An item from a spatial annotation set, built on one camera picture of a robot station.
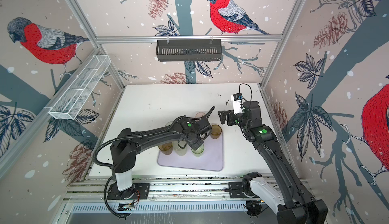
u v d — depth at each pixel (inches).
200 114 37.7
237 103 25.5
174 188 30.0
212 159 32.8
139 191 28.9
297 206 14.5
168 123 35.5
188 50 41.9
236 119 25.0
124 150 17.7
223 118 26.4
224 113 25.8
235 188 28.9
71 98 28.8
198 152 32.1
